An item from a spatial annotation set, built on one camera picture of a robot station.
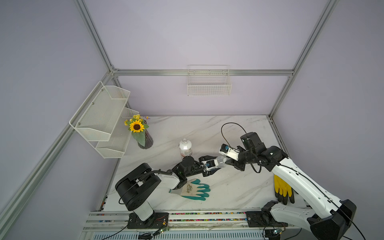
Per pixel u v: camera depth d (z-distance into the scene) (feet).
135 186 1.53
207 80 3.11
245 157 2.01
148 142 3.23
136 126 2.67
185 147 2.63
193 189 2.70
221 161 2.47
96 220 2.46
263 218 2.18
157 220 2.45
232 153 2.09
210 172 2.40
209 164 2.17
